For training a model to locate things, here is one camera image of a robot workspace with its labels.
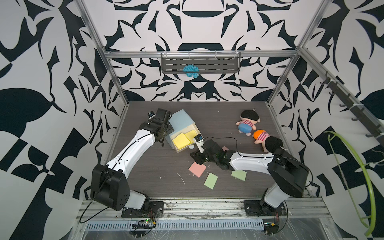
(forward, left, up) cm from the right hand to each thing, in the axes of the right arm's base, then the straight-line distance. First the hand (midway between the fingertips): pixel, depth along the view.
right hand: (193, 150), depth 87 cm
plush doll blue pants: (+23, -37, -2) cm, 44 cm away
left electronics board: (-35, +26, -10) cm, 45 cm away
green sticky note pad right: (-11, -26, -7) cm, 29 cm away
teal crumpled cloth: (+39, +1, +27) cm, 48 cm away
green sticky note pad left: (-15, -10, -8) cm, 19 cm away
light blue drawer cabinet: (+15, +9, +8) cm, 19 cm away
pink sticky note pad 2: (-9, -2, -6) cm, 11 cm away
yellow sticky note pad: (+4, +7, +4) cm, 9 cm away
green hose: (-23, -61, +24) cm, 69 cm away
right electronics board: (-36, -36, -9) cm, 52 cm away
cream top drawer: (+12, +2, +4) cm, 13 cm away
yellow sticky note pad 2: (+7, +1, +4) cm, 8 cm away
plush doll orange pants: (+5, -48, -4) cm, 48 cm away
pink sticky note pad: (+5, -20, -8) cm, 22 cm away
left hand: (+9, +16, +10) cm, 21 cm away
